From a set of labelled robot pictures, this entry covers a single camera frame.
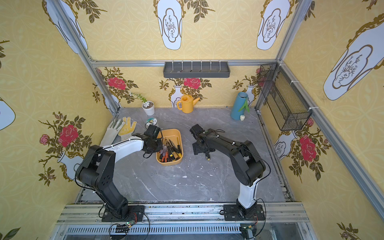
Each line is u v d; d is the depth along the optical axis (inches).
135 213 28.8
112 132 41.7
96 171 18.7
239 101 39.5
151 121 40.7
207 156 36.4
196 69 36.5
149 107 43.6
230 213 28.7
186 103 44.1
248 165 18.9
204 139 26.4
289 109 28.8
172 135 41.4
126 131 41.9
